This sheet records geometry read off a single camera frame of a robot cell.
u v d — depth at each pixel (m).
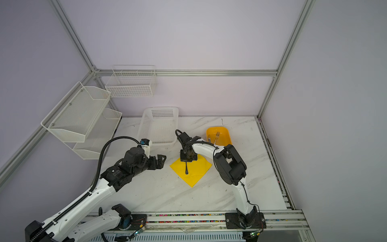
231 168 0.53
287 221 0.75
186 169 0.91
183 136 0.79
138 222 0.73
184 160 0.86
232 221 0.73
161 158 0.73
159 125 1.17
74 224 0.41
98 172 0.50
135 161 0.57
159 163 0.69
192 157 0.80
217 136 1.08
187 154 0.82
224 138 1.07
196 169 0.92
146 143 0.68
